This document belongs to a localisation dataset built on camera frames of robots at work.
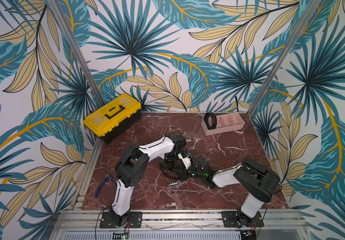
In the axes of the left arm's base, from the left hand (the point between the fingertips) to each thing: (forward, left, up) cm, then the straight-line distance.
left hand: (172, 168), depth 88 cm
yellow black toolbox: (+26, +37, +13) cm, 47 cm away
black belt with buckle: (+29, -27, +11) cm, 41 cm away
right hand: (-1, -1, +2) cm, 2 cm away
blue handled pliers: (-8, +39, -2) cm, 40 cm away
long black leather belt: (-3, -3, +9) cm, 10 cm away
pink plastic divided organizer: (+41, -41, -4) cm, 58 cm away
